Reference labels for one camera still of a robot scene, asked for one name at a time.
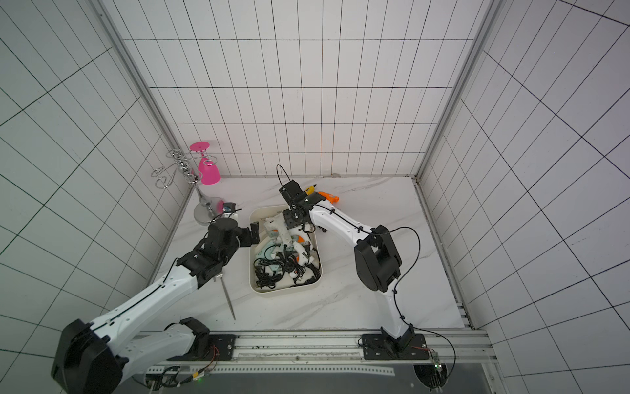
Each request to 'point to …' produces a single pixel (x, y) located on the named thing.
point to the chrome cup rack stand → (207, 208)
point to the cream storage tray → (281, 257)
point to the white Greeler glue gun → (277, 227)
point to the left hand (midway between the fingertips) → (243, 228)
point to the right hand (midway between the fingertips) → (284, 219)
